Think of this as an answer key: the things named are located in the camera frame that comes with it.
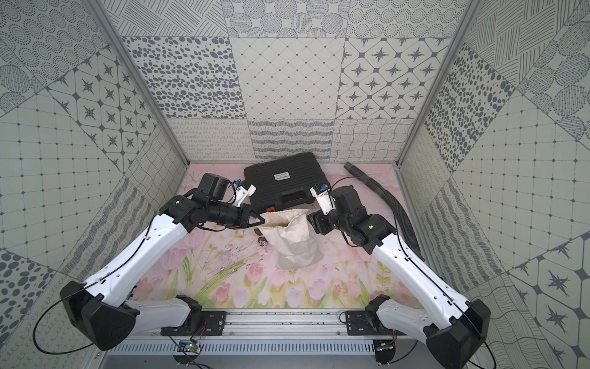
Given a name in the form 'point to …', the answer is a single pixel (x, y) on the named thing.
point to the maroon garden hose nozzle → (261, 241)
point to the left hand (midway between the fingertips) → (262, 215)
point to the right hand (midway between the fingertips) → (317, 214)
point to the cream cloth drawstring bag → (288, 234)
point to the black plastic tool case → (284, 181)
